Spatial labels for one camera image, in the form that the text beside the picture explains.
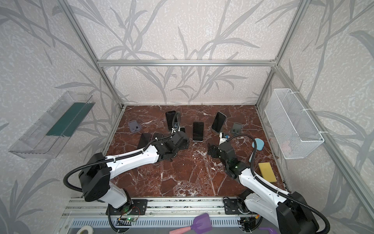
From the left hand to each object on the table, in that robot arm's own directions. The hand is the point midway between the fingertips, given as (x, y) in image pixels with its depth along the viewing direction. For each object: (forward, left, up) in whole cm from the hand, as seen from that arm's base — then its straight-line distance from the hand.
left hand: (182, 134), depth 85 cm
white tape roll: (-44, +43, -13) cm, 63 cm away
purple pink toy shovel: (-42, -11, -13) cm, 46 cm away
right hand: (-2, -19, -2) cm, 19 cm away
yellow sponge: (-17, -50, -13) cm, 55 cm away
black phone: (+8, +20, -15) cm, 26 cm away
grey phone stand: (+13, +36, -11) cm, 39 cm away
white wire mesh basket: (-12, -51, +21) cm, 56 cm away
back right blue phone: (+20, -25, -14) cm, 35 cm away
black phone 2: (+8, -10, -5) cm, 13 cm away
